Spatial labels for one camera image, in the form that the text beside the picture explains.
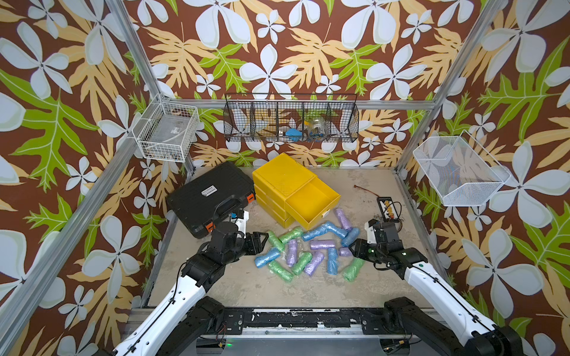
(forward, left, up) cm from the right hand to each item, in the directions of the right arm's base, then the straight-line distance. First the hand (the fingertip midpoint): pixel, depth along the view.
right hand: (351, 246), depth 84 cm
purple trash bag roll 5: (0, +1, -5) cm, 5 cm away
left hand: (0, +32, +11) cm, 34 cm away
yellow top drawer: (+13, +15, +10) cm, 22 cm away
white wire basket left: (+36, +72, +27) cm, 85 cm away
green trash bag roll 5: (-3, +18, -5) cm, 19 cm away
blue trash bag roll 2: (+8, +13, -5) cm, 16 cm away
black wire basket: (+50, +22, +24) cm, 60 cm away
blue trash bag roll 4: (+8, -3, -6) cm, 10 cm away
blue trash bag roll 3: (+12, +6, -5) cm, 14 cm away
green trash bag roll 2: (-6, +29, -5) cm, 30 cm away
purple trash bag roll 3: (+3, +10, -4) cm, 11 cm away
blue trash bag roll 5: (-4, +7, -5) cm, 9 cm away
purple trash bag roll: (+16, -1, -6) cm, 17 cm away
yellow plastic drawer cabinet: (+17, +25, +13) cm, 33 cm away
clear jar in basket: (+48, +10, +20) cm, 53 cm away
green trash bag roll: (-8, 0, -4) cm, 9 cm away
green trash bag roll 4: (+8, +22, -6) cm, 24 cm away
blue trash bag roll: (-4, +35, -6) cm, 36 cm away
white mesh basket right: (+20, -40, +20) cm, 49 cm away
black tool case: (+24, +58, -1) cm, 63 cm away
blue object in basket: (+41, +21, +21) cm, 51 cm away
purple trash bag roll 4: (-3, +13, -6) cm, 14 cm away
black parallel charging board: (+22, -24, -8) cm, 34 cm away
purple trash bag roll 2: (0, +23, -6) cm, 23 cm away
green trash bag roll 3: (+5, +29, -5) cm, 30 cm away
